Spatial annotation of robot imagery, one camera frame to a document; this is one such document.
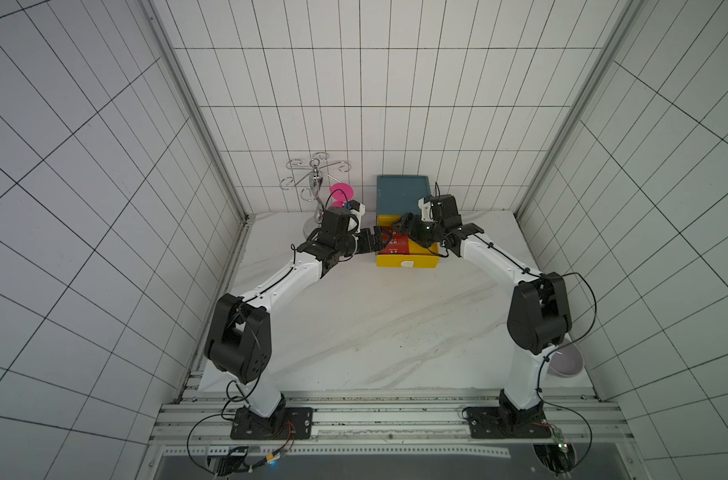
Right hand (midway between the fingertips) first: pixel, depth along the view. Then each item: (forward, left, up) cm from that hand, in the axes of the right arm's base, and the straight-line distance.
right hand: (402, 222), depth 92 cm
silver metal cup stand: (+12, +35, +9) cm, 38 cm away
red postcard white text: (-5, +1, -5) cm, 7 cm away
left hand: (-10, +7, +1) cm, 12 cm away
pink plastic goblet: (+5, +20, +6) cm, 22 cm away
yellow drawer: (-10, -5, -3) cm, 12 cm away
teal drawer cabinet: (+10, +1, +2) cm, 10 cm away
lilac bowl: (-35, -45, -17) cm, 59 cm away
